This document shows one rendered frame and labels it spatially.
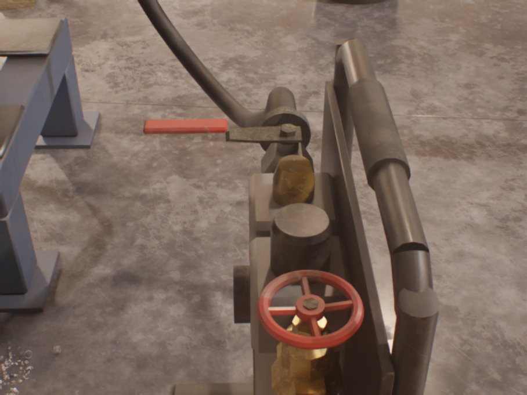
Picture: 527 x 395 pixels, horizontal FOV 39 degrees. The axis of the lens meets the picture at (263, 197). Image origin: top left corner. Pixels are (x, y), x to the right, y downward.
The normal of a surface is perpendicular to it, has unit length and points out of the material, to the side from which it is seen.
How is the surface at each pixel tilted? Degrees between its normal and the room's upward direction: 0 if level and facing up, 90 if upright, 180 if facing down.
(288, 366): 90
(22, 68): 0
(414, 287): 42
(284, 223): 0
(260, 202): 0
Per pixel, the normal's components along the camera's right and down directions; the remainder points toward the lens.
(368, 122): -0.43, -0.72
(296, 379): 0.00, -0.80
